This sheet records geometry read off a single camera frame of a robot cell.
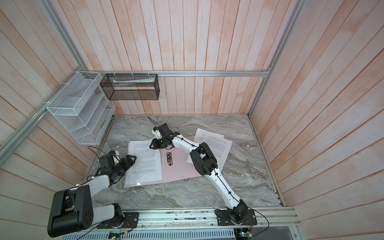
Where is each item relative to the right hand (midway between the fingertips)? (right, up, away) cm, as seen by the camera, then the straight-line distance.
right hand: (150, 147), depth 99 cm
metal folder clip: (+13, -7, -3) cm, 15 cm away
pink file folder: (+18, -11, -6) cm, 22 cm away
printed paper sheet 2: (+35, +8, +9) cm, 37 cm away
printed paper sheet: (0, -11, -7) cm, 13 cm away
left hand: (-9, -9, -7) cm, 15 cm away
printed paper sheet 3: (+48, -1, +3) cm, 48 cm away
